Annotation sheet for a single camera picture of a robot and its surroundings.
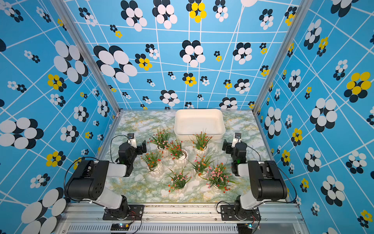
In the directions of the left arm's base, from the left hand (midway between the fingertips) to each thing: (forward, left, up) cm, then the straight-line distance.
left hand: (139, 139), depth 94 cm
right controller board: (-46, -61, -10) cm, 77 cm away
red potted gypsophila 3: (-19, -14, +8) cm, 25 cm away
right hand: (0, -63, 0) cm, 63 cm away
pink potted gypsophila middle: (-21, -39, +6) cm, 45 cm away
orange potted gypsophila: (-6, -40, +6) cm, 41 cm away
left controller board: (-45, +2, -10) cm, 47 cm away
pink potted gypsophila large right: (-28, -47, +8) cm, 55 cm away
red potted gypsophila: (-5, -16, +8) cm, 19 cm away
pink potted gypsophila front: (-28, -28, +4) cm, 39 cm away
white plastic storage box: (+20, -31, -6) cm, 38 cm away
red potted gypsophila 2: (-11, -27, -1) cm, 30 cm away
